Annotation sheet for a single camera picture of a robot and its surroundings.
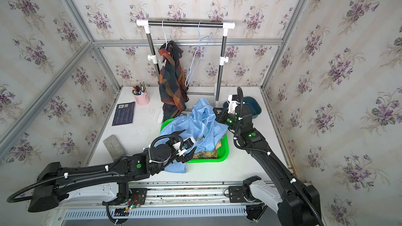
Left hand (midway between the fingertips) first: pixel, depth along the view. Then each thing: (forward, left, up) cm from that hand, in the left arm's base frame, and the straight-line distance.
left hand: (190, 138), depth 70 cm
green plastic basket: (+1, -17, -16) cm, 24 cm away
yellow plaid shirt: (-1, -12, -18) cm, 21 cm away
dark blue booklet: (+29, +47, -21) cm, 59 cm away
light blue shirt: (+6, -5, +2) cm, 8 cm away
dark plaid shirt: (+23, +9, +11) cm, 27 cm away
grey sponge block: (+3, +44, -19) cm, 48 cm away
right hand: (+13, -12, +4) cm, 19 cm away
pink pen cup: (+38, +35, -11) cm, 53 cm away
